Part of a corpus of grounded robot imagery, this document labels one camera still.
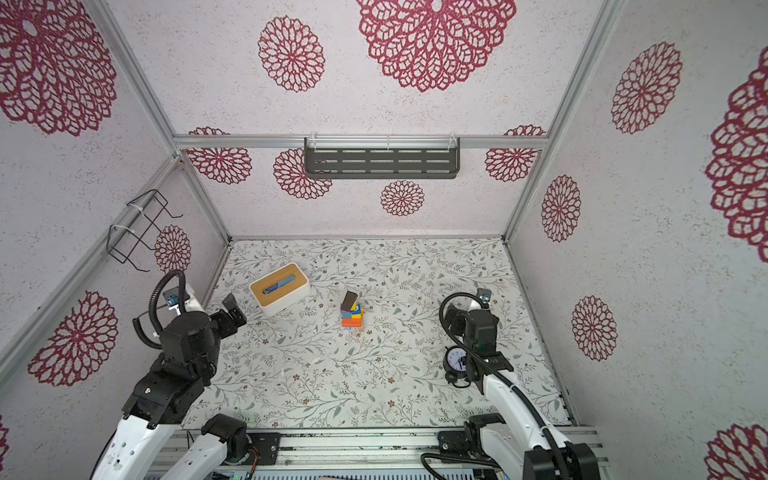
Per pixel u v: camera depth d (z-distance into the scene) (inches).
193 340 19.0
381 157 36.5
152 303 17.7
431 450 29.7
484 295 28.6
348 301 34.4
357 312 35.5
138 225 31.2
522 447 16.8
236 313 24.7
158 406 17.8
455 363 33.6
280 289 39.4
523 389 20.6
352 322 36.6
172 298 21.1
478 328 24.8
